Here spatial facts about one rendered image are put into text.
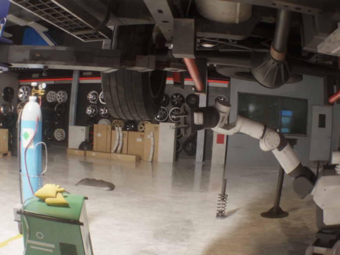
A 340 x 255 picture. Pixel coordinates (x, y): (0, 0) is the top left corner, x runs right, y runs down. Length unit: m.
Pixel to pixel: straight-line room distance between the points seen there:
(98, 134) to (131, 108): 10.18
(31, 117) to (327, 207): 2.45
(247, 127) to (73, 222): 0.91
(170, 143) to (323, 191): 10.29
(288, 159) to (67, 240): 1.14
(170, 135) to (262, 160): 3.00
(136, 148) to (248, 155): 3.52
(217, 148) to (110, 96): 10.14
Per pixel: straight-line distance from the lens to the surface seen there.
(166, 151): 11.72
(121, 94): 1.99
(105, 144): 12.16
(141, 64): 1.69
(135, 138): 11.94
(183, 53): 1.38
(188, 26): 1.38
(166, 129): 11.69
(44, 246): 1.80
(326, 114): 11.59
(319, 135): 11.49
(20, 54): 1.53
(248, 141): 10.99
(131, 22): 1.81
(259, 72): 2.14
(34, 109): 3.06
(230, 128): 1.59
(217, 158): 12.06
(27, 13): 10.75
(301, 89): 11.32
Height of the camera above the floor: 1.24
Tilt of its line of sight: level
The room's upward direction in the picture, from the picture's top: 3 degrees clockwise
